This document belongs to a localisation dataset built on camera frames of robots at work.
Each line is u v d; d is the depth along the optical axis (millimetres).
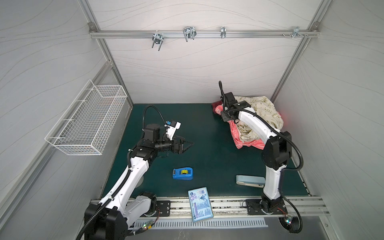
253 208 730
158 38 796
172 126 663
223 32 782
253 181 782
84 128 677
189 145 677
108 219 378
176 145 646
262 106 920
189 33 766
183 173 808
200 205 691
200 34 802
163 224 702
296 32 764
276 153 507
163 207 736
